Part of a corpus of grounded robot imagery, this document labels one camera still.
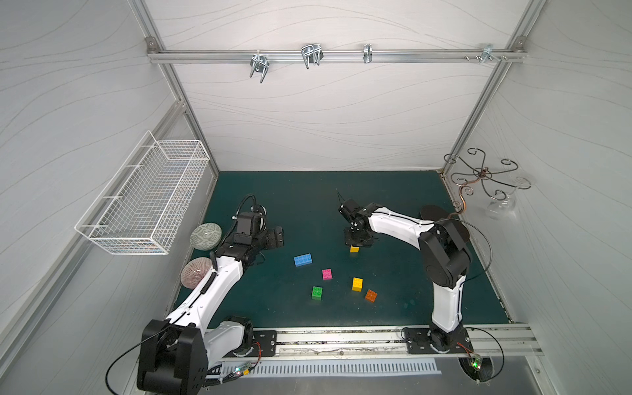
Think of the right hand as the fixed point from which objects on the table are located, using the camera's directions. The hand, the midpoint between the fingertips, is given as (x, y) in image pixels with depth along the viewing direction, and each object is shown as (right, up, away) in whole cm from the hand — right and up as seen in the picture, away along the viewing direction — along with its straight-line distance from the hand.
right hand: (352, 241), depth 94 cm
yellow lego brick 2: (0, -12, -12) cm, 17 cm away
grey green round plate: (-58, +2, +2) cm, 58 cm away
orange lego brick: (+5, -16, -12) cm, 21 cm away
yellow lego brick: (0, -3, -2) cm, 3 cm away
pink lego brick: (-10, -10, -8) cm, 16 cm away
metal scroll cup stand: (+35, +23, -16) cm, 45 cm away
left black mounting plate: (-29, -27, -21) cm, 45 cm away
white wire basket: (-64, +15, -25) cm, 70 cm away
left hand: (-29, +5, -9) cm, 31 cm away
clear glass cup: (+48, +13, -14) cm, 52 cm away
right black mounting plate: (+19, -26, -21) cm, 39 cm away
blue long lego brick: (-19, -6, -3) cm, 20 cm away
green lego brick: (-14, -14, -14) cm, 24 cm away
